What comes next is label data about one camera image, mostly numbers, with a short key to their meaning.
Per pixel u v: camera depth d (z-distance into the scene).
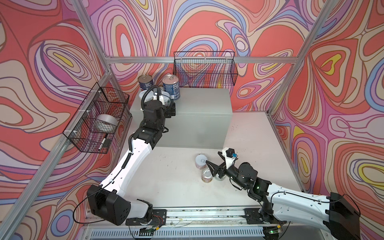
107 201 0.38
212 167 0.66
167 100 0.71
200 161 0.88
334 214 0.42
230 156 0.62
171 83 0.71
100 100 0.81
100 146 0.72
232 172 0.64
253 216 0.73
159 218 0.72
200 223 0.73
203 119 1.00
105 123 0.72
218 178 0.67
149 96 0.59
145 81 0.73
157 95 0.57
